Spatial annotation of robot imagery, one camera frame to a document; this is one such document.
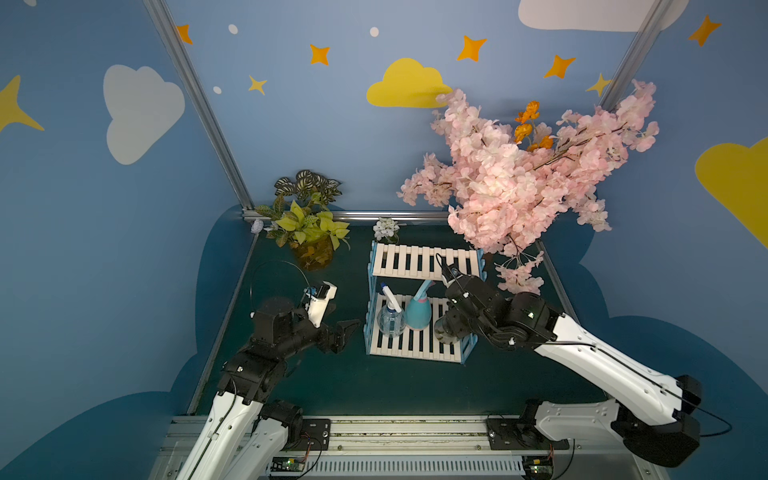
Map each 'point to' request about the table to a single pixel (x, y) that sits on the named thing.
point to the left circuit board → (287, 464)
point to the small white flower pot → (386, 231)
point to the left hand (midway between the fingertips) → (344, 309)
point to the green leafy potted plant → (303, 220)
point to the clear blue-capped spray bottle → (391, 320)
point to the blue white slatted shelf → (407, 287)
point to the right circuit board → (538, 466)
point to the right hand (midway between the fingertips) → (459, 304)
